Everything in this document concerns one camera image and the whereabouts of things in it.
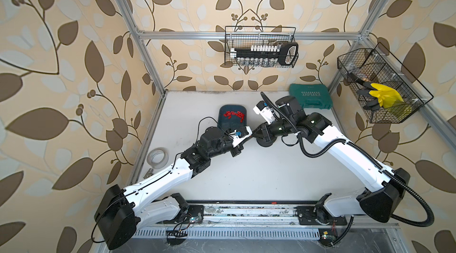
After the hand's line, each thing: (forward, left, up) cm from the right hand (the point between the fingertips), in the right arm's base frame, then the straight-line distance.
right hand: (251, 134), depth 71 cm
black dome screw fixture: (+9, -10, -25) cm, 28 cm away
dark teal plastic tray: (+29, +8, -25) cm, 39 cm away
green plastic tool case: (+39, -43, -21) cm, 62 cm away
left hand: (+1, +2, +1) cm, 2 cm away
